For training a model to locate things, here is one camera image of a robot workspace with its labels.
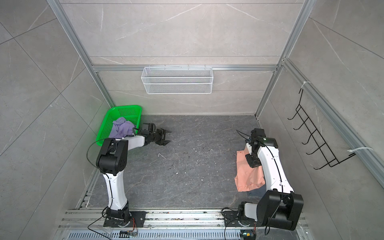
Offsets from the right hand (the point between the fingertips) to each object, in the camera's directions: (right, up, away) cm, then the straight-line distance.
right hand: (259, 160), depth 79 cm
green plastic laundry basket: (-87, +30, +39) cm, 100 cm away
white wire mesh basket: (-47, +50, +22) cm, 72 cm away
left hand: (-51, +16, +22) cm, 57 cm away
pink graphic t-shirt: (-5, -10, +2) cm, 12 cm away
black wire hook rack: (+22, +5, -18) cm, 29 cm away
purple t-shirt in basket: (-89, +17, +28) cm, 95 cm away
